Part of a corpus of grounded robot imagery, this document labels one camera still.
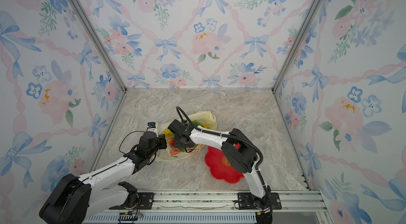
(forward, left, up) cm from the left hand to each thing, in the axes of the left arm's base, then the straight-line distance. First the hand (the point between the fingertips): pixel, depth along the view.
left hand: (166, 134), depth 88 cm
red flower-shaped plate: (-15, -30, -9) cm, 35 cm away
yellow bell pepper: (+2, 0, -3) cm, 4 cm away
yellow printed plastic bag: (+10, -22, -1) cm, 24 cm away
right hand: (-3, -7, -5) cm, 9 cm away
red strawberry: (-4, -4, -1) cm, 6 cm away
